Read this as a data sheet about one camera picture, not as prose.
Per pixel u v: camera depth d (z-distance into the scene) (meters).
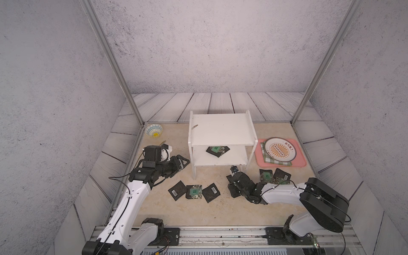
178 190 0.88
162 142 1.11
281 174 0.94
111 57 0.86
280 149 1.04
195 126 0.74
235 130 0.72
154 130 1.15
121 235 0.40
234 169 0.80
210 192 0.87
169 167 0.68
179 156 0.70
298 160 0.99
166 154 0.65
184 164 0.71
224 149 0.86
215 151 0.85
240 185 0.69
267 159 0.98
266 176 0.93
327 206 0.43
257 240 0.73
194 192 0.87
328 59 0.87
